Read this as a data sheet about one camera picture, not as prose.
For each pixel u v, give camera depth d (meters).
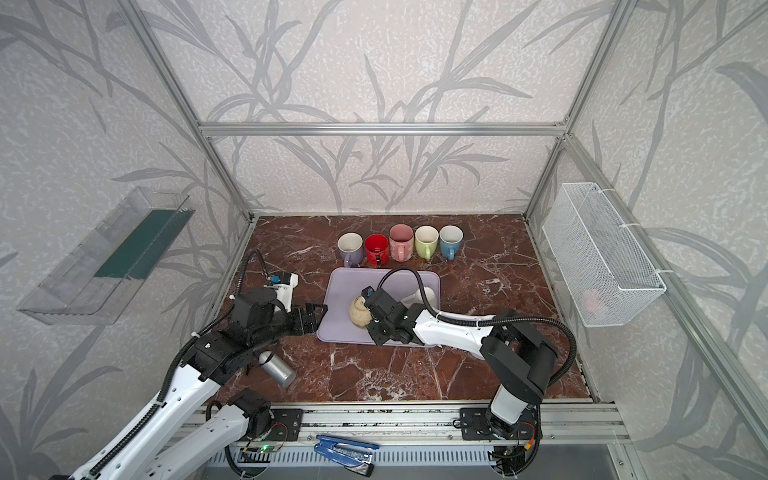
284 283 0.65
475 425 0.73
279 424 0.73
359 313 0.85
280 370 0.79
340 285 1.02
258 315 0.55
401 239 1.00
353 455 0.68
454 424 0.72
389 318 0.65
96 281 0.64
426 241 1.00
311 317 0.65
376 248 1.05
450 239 1.02
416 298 0.88
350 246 1.05
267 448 0.71
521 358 0.44
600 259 0.63
